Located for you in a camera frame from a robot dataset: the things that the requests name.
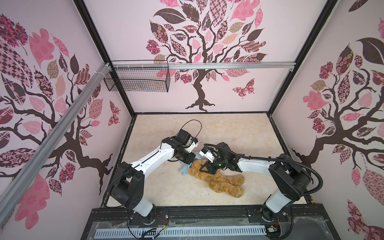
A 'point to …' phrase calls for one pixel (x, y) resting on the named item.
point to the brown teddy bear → (232, 185)
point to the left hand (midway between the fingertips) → (191, 162)
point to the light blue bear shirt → (185, 168)
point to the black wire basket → (138, 80)
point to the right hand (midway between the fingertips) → (201, 166)
